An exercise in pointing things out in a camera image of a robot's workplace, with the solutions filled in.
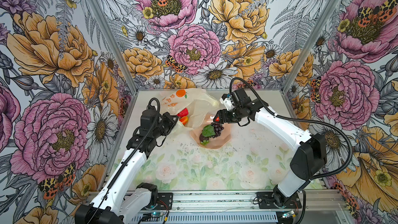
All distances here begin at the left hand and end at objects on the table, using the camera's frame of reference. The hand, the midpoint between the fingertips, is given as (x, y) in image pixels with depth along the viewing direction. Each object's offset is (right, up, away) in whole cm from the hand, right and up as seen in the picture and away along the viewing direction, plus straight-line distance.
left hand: (179, 120), depth 77 cm
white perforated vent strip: (+14, -39, -12) cm, 43 cm away
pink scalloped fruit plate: (+20, -14, +16) cm, 30 cm away
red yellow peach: (+19, +1, 0) cm, 19 cm away
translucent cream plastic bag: (+8, +9, +11) cm, 17 cm away
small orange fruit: (-1, -2, +22) cm, 22 cm away
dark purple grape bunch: (+17, -7, +14) cm, 23 cm away
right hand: (+20, -2, +4) cm, 21 cm away
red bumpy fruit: (-1, +3, +25) cm, 25 cm away
